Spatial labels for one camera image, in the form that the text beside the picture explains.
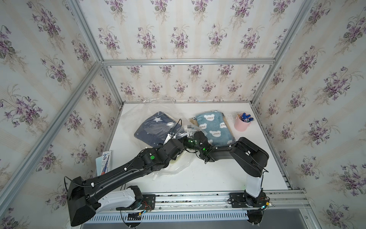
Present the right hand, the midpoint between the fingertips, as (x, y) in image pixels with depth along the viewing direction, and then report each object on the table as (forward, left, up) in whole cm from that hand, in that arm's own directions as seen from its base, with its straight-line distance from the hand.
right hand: (171, 139), depth 80 cm
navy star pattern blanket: (+10, +11, -4) cm, 16 cm away
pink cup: (+18, -46, -10) cm, 50 cm away
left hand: (-5, -2, +1) cm, 5 cm away
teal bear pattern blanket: (+17, -29, -10) cm, 35 cm away
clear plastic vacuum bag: (+31, +33, -14) cm, 48 cm away
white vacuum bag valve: (+15, +3, -6) cm, 17 cm away
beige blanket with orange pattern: (+24, -14, -14) cm, 31 cm away
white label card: (-11, +40, -11) cm, 43 cm away
